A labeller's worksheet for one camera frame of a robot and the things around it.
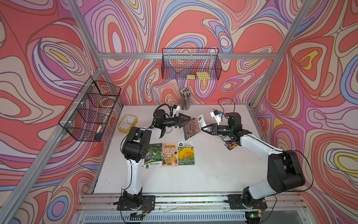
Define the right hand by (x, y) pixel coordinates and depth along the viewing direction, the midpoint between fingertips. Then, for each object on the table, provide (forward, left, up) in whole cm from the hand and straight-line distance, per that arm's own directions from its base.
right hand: (202, 132), depth 81 cm
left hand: (+8, +7, 0) cm, 10 cm away
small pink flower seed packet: (0, -22, -18) cm, 28 cm away
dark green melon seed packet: (-8, +31, -17) cm, 36 cm away
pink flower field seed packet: (+5, +4, -1) cm, 6 cm away
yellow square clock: (+20, +54, -13) cm, 59 cm away
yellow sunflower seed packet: (-5, +10, -17) cm, 20 cm away
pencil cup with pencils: (+35, +8, -5) cm, 36 cm away
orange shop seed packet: (-5, +21, -17) cm, 27 cm away
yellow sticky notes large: (+34, -3, +16) cm, 38 cm away
